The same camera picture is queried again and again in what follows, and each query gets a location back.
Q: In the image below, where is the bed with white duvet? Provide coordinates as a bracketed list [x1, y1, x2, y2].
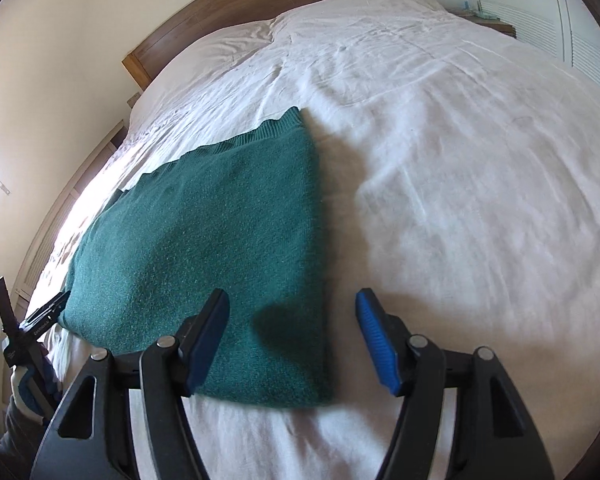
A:
[30, 0, 600, 480]

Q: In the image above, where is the green knitted sweater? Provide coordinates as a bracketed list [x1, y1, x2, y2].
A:
[62, 106, 339, 407]

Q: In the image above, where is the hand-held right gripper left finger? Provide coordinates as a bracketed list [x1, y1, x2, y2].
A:
[29, 288, 231, 480]

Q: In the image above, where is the white pillow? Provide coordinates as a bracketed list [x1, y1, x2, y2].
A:
[272, 0, 449, 43]
[129, 14, 282, 113]

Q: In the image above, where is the person's left hand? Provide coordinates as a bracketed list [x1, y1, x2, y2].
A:
[10, 364, 49, 418]

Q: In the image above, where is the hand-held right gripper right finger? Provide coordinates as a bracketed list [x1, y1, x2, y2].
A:
[355, 287, 557, 480]

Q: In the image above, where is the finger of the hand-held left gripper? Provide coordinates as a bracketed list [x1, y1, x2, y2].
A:
[21, 290, 73, 342]
[0, 275, 19, 334]

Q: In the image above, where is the white slatted wardrobe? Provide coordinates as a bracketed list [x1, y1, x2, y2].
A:
[459, 0, 600, 88]

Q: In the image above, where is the wooden nightstand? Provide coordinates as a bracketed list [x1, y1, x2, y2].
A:
[459, 0, 518, 39]

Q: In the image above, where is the wooden headboard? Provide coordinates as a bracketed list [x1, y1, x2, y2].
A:
[121, 0, 406, 94]

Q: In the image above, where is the white radiator cover cabinet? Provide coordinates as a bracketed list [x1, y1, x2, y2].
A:
[9, 119, 129, 313]

